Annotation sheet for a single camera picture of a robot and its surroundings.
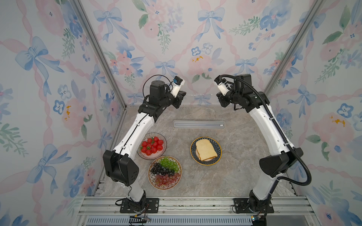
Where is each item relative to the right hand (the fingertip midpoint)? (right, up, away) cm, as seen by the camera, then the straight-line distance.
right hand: (220, 92), depth 77 cm
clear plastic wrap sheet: (-6, +5, +41) cm, 41 cm away
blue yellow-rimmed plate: (+2, -32, +18) cm, 37 cm away
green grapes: (-28, -42, +9) cm, 51 cm away
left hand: (-19, 0, -2) cm, 19 cm away
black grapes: (-35, -44, +7) cm, 57 cm away
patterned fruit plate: (-38, -49, +5) cm, 62 cm away
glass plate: (-46, -28, +21) cm, 58 cm away
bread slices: (-6, -35, +14) cm, 38 cm away
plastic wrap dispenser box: (-10, -18, +17) cm, 27 cm away
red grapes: (-30, -48, +2) cm, 57 cm away
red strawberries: (-41, -32, +17) cm, 55 cm away
